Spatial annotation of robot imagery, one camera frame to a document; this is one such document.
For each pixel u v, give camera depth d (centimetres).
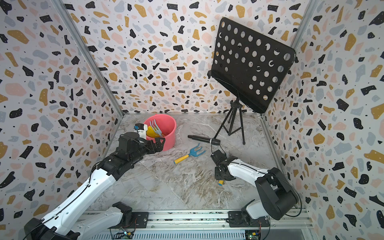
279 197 43
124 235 71
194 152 100
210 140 102
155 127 94
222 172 65
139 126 65
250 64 63
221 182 85
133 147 58
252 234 72
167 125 104
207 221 75
